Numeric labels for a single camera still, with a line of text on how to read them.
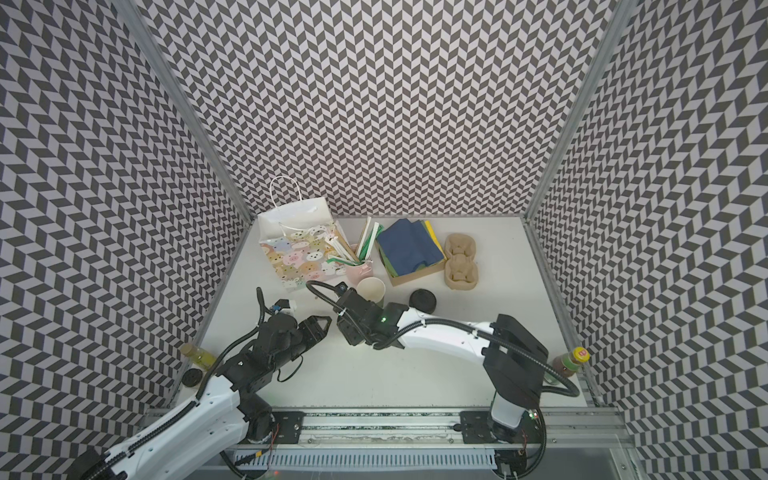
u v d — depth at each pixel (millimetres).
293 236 793
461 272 971
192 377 717
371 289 868
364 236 937
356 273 948
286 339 628
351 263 946
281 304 737
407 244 1042
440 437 723
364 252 940
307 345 710
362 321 588
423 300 943
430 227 1092
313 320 736
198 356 739
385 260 1027
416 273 937
